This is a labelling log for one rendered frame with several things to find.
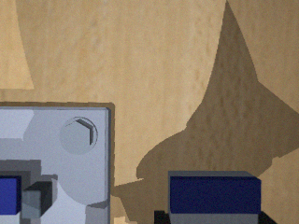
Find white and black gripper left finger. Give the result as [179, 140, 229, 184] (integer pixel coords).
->
[154, 211, 171, 224]

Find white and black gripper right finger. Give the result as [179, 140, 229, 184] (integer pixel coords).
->
[258, 211, 277, 224]

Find blue rectangular block with slot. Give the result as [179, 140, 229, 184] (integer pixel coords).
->
[0, 171, 30, 224]
[167, 171, 262, 224]

